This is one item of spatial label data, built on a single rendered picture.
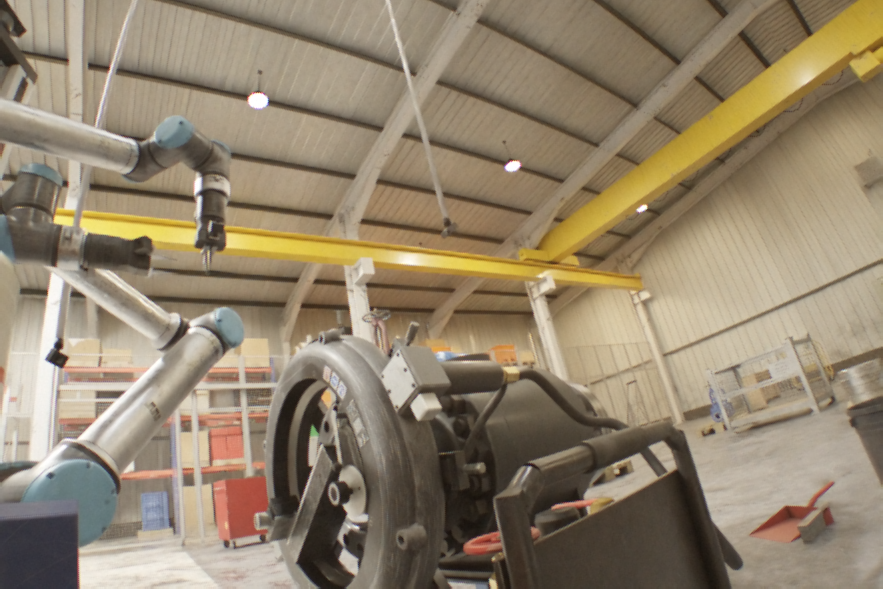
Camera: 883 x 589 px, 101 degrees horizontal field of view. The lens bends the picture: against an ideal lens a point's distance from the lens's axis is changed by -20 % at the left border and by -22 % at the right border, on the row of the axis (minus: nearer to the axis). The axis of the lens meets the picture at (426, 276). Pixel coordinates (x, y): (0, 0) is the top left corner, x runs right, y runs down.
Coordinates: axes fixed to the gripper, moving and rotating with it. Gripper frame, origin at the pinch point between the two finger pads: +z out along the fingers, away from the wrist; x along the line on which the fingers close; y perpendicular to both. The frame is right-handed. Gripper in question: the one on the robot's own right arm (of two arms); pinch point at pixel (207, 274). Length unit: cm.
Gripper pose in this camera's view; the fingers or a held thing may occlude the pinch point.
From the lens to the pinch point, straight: 115.3
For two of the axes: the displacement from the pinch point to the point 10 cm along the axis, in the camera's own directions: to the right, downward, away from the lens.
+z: 1.9, 8.9, -4.0
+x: 7.7, 1.2, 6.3
